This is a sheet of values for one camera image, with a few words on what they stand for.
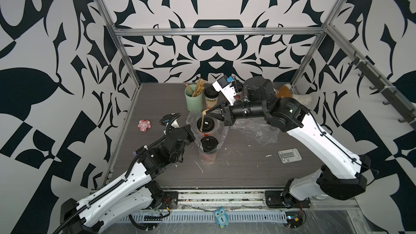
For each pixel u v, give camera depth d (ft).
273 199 2.44
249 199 2.49
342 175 1.32
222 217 2.27
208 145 2.39
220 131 2.43
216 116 1.76
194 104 3.12
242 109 1.57
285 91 3.44
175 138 1.74
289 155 2.79
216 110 1.75
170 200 2.43
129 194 1.74
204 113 1.84
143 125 3.14
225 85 1.60
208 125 2.59
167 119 1.89
